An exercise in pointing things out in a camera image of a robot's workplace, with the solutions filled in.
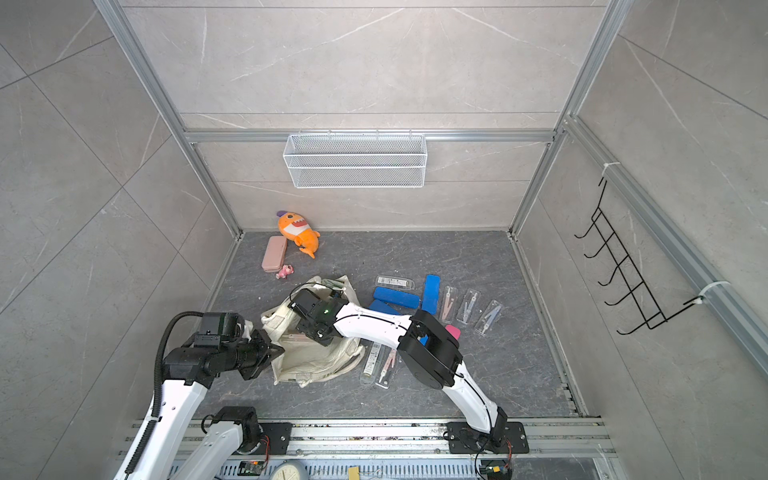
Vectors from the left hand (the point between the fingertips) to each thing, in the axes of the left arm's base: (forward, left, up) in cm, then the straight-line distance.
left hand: (289, 344), depth 75 cm
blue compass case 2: (+18, -24, -14) cm, 33 cm away
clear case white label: (-1, -20, -12) cm, 23 cm away
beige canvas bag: (-1, -2, -9) cm, 9 cm away
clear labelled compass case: (+27, -30, -14) cm, 43 cm away
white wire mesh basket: (+59, -16, +15) cm, 63 cm away
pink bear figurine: (+33, +11, -12) cm, 36 cm away
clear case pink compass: (-2, -24, -13) cm, 28 cm away
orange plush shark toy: (+48, +8, -7) cm, 49 cm away
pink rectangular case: (+41, +17, -13) cm, 46 cm away
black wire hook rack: (+9, -82, +17) cm, 84 cm away
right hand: (+7, -2, -8) cm, 11 cm away
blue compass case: (+21, -29, -14) cm, 38 cm away
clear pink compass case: (+18, -46, -14) cm, 52 cm away
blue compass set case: (+23, -41, -14) cm, 49 cm away
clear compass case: (+13, -58, -14) cm, 62 cm away
